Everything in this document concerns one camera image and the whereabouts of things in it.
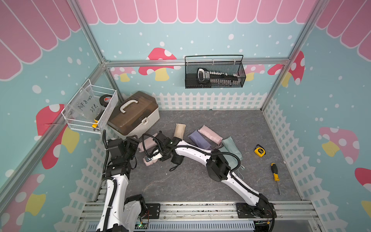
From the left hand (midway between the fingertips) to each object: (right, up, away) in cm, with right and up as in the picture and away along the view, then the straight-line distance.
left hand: (137, 141), depth 80 cm
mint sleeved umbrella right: (+57, -6, +15) cm, 59 cm away
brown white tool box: (-5, +15, +10) cm, 19 cm away
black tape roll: (-18, +23, 0) cm, 30 cm away
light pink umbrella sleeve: (+1, -3, +14) cm, 15 cm away
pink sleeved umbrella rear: (+44, +2, +22) cm, 50 cm away
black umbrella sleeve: (+21, -13, +12) cm, 27 cm away
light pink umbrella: (+5, -14, +6) cm, 16 cm away
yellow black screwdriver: (+80, -18, +7) cm, 83 cm away
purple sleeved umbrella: (+34, 0, +20) cm, 39 cm away
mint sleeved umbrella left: (+56, -14, +10) cm, 58 cm away
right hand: (+8, -8, +14) cm, 18 cm away
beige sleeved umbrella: (+22, +5, +25) cm, 34 cm away
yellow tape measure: (+75, -8, +14) cm, 77 cm away
